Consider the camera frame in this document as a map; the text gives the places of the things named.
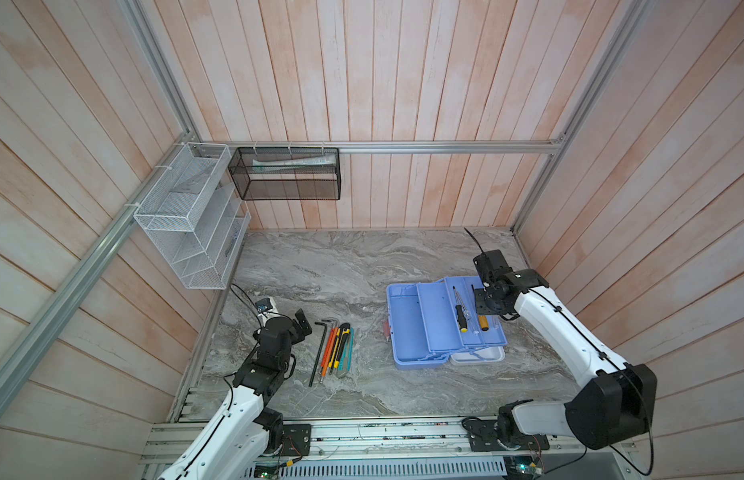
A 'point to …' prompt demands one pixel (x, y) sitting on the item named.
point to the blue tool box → (432, 322)
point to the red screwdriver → (325, 355)
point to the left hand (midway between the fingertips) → (290, 321)
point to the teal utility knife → (346, 357)
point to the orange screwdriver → (330, 352)
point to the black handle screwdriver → (460, 312)
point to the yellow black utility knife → (343, 330)
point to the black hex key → (319, 352)
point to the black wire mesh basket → (287, 173)
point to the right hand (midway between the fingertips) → (491, 303)
